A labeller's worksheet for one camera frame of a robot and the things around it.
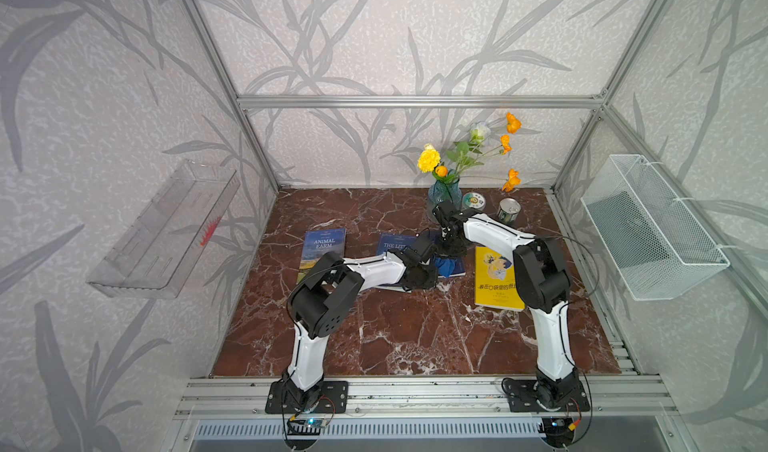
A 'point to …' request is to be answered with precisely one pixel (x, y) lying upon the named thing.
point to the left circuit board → (310, 426)
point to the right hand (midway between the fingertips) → (440, 253)
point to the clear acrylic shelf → (156, 253)
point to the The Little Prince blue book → (386, 242)
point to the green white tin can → (473, 200)
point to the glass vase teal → (445, 191)
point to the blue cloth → (445, 265)
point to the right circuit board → (557, 429)
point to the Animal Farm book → (316, 244)
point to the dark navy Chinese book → (459, 267)
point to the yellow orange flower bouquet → (464, 154)
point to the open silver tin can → (508, 210)
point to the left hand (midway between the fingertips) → (434, 282)
